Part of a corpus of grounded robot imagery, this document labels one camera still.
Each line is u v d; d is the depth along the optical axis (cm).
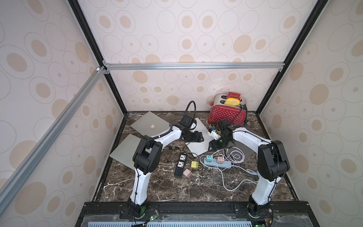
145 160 54
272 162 49
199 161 90
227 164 88
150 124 110
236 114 98
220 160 85
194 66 89
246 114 102
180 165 87
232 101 100
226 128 71
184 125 77
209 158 85
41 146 51
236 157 92
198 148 96
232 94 103
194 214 73
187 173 85
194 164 88
